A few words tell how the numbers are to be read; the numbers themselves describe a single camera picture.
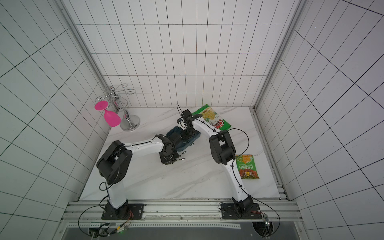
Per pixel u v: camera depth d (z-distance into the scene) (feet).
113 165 1.60
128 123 3.54
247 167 2.81
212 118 3.64
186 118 2.73
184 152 3.10
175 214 2.39
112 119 3.00
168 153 2.42
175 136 2.50
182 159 2.99
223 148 2.03
